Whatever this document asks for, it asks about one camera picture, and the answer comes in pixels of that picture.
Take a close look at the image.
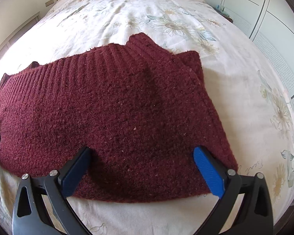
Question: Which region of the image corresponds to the dark red knitted sweater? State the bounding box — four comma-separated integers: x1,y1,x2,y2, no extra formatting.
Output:
0,33,238,203

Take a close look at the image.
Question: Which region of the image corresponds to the white floral bed duvet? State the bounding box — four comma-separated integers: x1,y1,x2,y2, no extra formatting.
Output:
0,0,294,234

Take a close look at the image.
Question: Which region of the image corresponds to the wooden bedside table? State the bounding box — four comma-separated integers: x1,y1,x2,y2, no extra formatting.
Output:
214,5,233,23

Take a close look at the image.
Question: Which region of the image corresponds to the white louvered wardrobe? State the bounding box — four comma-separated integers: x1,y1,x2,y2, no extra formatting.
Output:
219,0,294,107

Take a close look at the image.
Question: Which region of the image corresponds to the wall socket plate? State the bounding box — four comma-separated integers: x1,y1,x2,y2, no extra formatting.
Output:
45,0,54,7

